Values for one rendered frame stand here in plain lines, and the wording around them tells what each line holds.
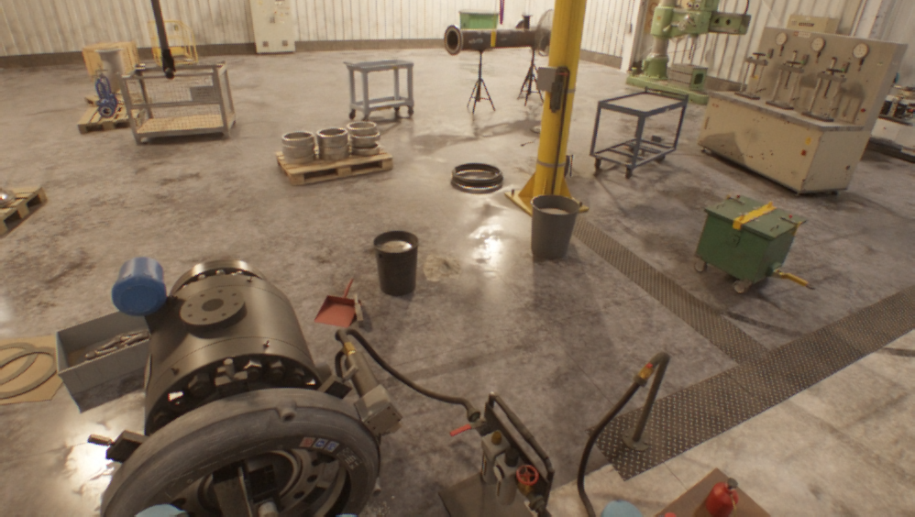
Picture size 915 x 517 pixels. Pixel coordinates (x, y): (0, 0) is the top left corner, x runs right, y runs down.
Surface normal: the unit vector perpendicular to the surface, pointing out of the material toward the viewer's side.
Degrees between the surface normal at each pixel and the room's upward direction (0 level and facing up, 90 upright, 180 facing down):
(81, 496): 0
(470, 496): 0
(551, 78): 90
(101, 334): 90
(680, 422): 0
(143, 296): 90
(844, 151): 90
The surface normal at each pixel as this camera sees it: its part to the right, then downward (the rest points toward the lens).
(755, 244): -0.84, 0.23
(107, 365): 0.65, 0.38
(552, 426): 0.03, -0.88
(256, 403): 0.22, -0.90
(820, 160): 0.22, 0.47
